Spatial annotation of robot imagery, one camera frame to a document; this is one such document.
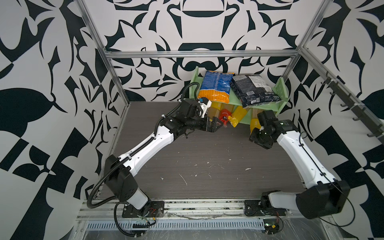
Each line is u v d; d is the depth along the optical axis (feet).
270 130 1.78
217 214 2.40
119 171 1.34
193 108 1.87
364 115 1.80
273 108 2.61
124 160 1.40
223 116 2.93
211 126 2.09
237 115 3.02
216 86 2.72
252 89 2.66
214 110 3.09
